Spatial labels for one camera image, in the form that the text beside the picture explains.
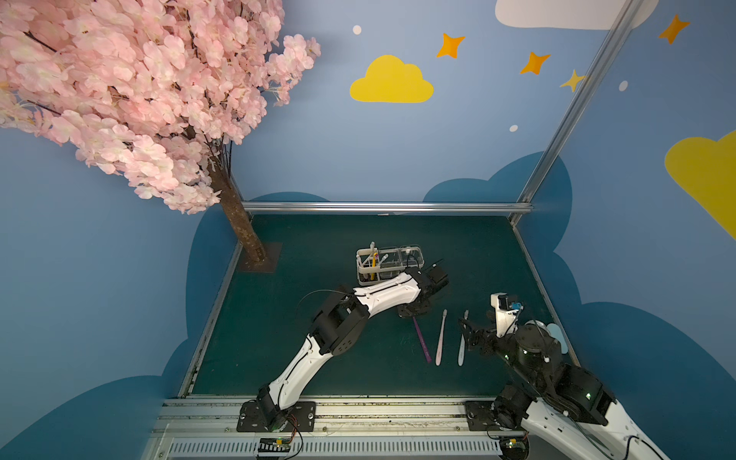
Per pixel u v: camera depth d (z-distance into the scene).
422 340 0.88
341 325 0.56
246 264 1.07
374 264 0.93
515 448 0.73
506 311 0.58
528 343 0.50
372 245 0.89
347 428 0.73
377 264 0.93
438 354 0.86
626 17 0.70
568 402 0.47
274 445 0.73
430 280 0.72
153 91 0.43
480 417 0.75
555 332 0.89
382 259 0.88
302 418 0.73
